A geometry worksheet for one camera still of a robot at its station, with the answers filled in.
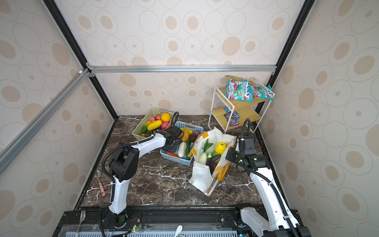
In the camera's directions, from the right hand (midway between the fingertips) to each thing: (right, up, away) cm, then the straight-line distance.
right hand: (230, 153), depth 79 cm
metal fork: (-76, -32, -4) cm, 83 cm away
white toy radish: (-14, -4, +6) cm, 16 cm away
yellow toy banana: (-47, +17, +26) cm, 56 cm away
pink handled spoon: (-78, -14, +10) cm, 80 cm away
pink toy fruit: (-41, +16, +27) cm, 51 cm away
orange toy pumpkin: (-25, +7, +16) cm, 31 cm away
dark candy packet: (+5, +18, +14) cm, 23 cm away
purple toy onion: (-20, +8, +20) cm, 29 cm away
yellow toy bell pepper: (-4, +2, +6) cm, 8 cm away
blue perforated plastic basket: (-28, -6, +11) cm, 30 cm away
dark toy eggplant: (-11, -6, +5) cm, 13 cm away
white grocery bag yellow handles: (-15, -14, +1) cm, 21 cm away
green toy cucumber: (-23, +1, +21) cm, 31 cm away
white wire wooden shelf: (+18, +26, +26) cm, 41 cm away
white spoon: (-27, -35, -9) cm, 45 cm away
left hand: (-33, +2, +19) cm, 38 cm away
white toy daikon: (-28, 0, +17) cm, 32 cm away
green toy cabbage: (-7, -2, +9) cm, 12 cm away
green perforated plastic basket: (-60, +11, +25) cm, 66 cm away
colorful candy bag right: (+20, +34, +5) cm, 39 cm away
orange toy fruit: (-40, +22, +30) cm, 55 cm away
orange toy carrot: (-34, -3, +14) cm, 36 cm away
